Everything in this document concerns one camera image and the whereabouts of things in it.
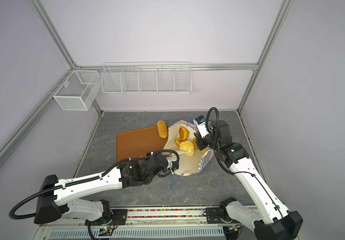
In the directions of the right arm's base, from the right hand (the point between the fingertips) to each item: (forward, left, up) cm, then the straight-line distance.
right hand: (197, 134), depth 73 cm
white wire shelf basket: (+44, +31, +4) cm, 54 cm away
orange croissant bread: (+13, +6, -17) cm, 22 cm away
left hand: (-7, +20, -6) cm, 22 cm away
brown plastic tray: (+13, +40, -29) cm, 51 cm away
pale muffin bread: (-2, +4, -9) cm, 10 cm away
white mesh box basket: (+40, +80, -4) cm, 90 cm away
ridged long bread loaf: (+22, +21, -23) cm, 38 cm away
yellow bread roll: (+11, +10, -23) cm, 27 cm away
